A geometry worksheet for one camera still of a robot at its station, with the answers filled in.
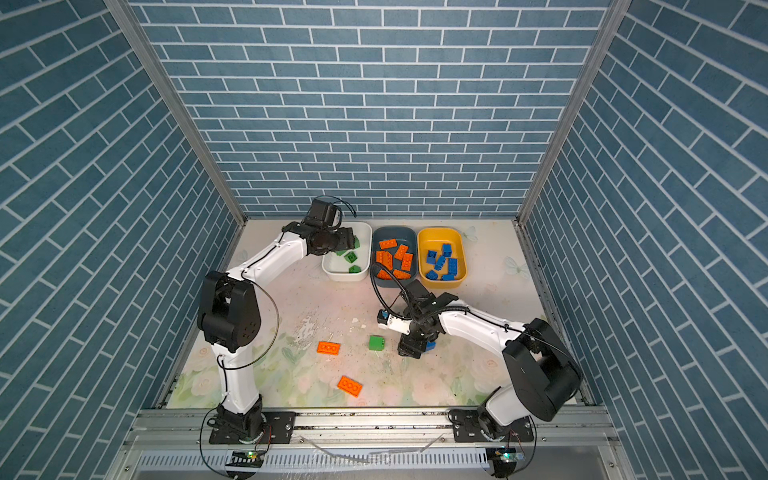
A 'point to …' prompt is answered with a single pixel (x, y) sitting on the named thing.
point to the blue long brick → (452, 266)
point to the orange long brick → (328, 348)
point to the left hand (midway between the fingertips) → (346, 239)
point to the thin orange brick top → (381, 274)
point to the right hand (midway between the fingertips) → (403, 334)
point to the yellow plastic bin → (432, 238)
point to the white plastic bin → (335, 268)
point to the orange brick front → (350, 386)
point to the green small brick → (351, 257)
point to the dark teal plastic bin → (406, 235)
